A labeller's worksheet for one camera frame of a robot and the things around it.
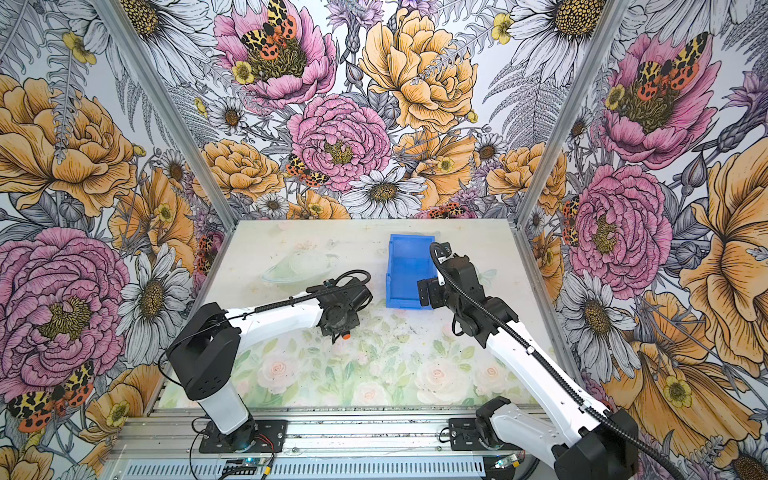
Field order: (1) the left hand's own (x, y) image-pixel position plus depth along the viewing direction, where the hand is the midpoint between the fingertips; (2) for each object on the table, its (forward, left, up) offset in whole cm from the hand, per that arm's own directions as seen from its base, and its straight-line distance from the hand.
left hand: (343, 328), depth 88 cm
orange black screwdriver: (-3, -1, 0) cm, 3 cm away
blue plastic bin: (+29, -22, -5) cm, 37 cm away
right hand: (+3, -26, +16) cm, 31 cm away
